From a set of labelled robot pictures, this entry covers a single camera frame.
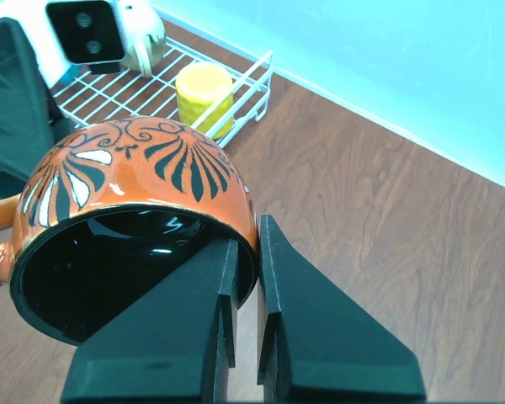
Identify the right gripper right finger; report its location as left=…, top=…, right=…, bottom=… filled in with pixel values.
left=258, top=215, right=426, bottom=403

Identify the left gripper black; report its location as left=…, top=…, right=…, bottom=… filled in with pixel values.
left=0, top=19, right=74, bottom=199

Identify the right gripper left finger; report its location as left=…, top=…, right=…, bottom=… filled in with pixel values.
left=61, top=237, right=238, bottom=403

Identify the white mug blue handle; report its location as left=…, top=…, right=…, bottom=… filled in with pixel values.
left=59, top=68, right=80, bottom=85

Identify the dark brown glazed mug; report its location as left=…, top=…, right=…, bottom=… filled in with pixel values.
left=0, top=116, right=259, bottom=345

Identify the beige speckled round mug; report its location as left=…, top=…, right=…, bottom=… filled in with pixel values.
left=118, top=1, right=166, bottom=78

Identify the yellow enamel mug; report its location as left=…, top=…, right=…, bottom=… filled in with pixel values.
left=175, top=61, right=234, bottom=141

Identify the white wire dish rack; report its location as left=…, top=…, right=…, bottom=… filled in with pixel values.
left=50, top=38, right=274, bottom=147

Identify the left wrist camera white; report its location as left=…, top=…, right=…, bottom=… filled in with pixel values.
left=0, top=1, right=127, bottom=88

